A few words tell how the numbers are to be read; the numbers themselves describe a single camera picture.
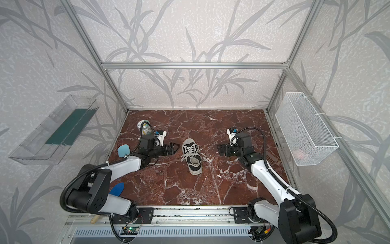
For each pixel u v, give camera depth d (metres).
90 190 0.44
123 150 0.97
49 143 0.63
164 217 0.74
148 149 0.71
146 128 1.02
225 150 0.74
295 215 0.39
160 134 0.82
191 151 0.94
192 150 0.94
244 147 0.63
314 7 0.71
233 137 0.74
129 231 0.71
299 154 0.72
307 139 0.61
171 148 0.81
